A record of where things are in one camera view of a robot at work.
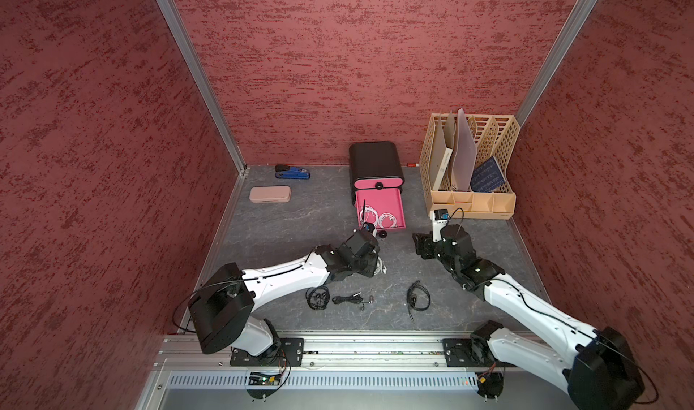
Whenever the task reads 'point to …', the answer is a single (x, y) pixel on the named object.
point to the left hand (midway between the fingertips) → (369, 264)
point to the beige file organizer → (493, 135)
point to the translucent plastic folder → (464, 155)
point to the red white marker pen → (413, 164)
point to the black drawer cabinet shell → (373, 160)
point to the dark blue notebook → (487, 176)
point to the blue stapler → (291, 172)
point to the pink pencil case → (270, 194)
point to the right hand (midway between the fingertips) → (420, 238)
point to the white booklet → (442, 168)
